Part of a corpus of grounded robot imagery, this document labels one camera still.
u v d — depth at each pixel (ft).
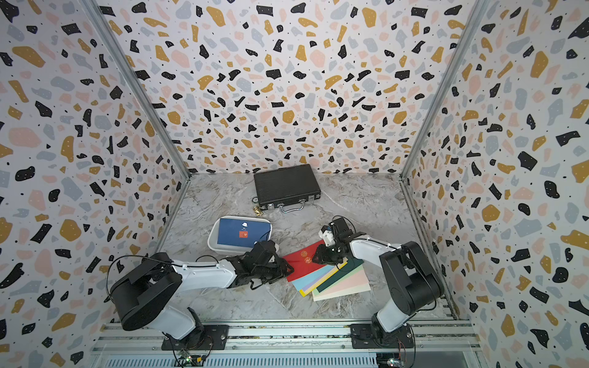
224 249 2.95
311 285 2.78
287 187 3.81
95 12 2.27
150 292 1.43
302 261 2.99
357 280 2.81
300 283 2.80
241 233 3.11
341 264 2.79
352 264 2.98
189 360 2.31
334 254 2.59
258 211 3.48
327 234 2.87
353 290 2.75
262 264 2.32
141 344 2.40
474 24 2.42
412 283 1.51
